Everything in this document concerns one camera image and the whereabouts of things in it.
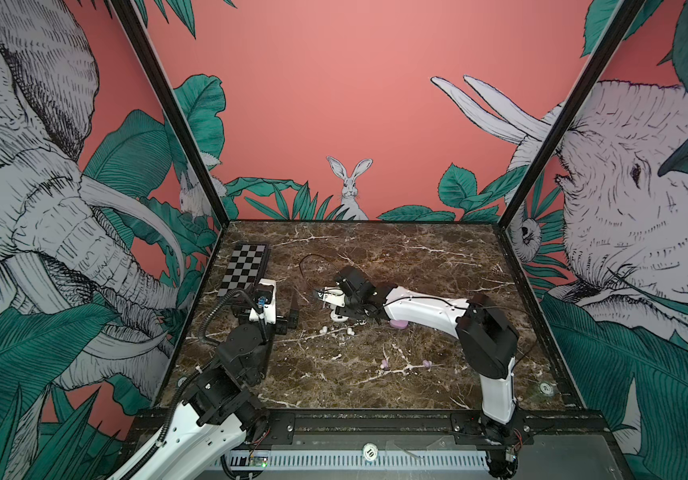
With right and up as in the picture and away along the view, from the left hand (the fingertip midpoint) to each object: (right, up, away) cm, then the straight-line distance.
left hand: (272, 286), depth 67 cm
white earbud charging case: (+13, -13, +25) cm, 31 cm away
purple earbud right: (+40, -25, +17) cm, 50 cm away
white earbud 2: (+18, -17, +23) cm, 34 cm away
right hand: (+14, -4, +22) cm, 27 cm away
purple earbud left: (+27, -25, +17) cm, 41 cm away
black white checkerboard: (-19, +2, +34) cm, 39 cm away
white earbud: (+10, -16, +23) cm, 30 cm away
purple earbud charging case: (+33, -15, +23) cm, 43 cm away
